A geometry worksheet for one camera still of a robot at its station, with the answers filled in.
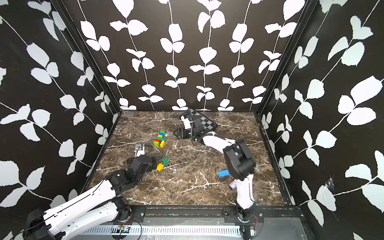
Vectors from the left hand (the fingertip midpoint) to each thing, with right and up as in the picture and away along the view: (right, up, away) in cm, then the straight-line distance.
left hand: (148, 155), depth 81 cm
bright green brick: (+2, +12, +26) cm, 29 cm away
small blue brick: (+2, +10, +26) cm, 28 cm away
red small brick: (0, +6, +21) cm, 21 cm away
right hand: (+15, +14, +11) cm, 23 cm away
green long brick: (+2, +7, +21) cm, 22 cm away
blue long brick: (+43, -12, +6) cm, 45 cm away
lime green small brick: (-1, +4, +19) cm, 20 cm away
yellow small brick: (+4, +4, +18) cm, 19 cm away
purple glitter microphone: (+48, -17, +1) cm, 50 cm away
